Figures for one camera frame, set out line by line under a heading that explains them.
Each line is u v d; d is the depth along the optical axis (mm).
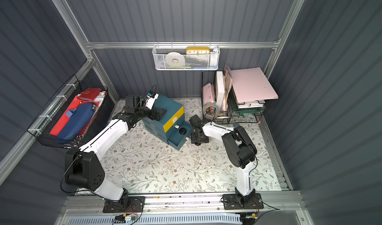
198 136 812
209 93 1061
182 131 991
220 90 898
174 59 835
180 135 982
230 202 725
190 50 869
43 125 618
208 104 989
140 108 708
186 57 879
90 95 797
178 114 857
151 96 739
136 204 740
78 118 699
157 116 777
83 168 436
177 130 992
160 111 766
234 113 985
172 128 875
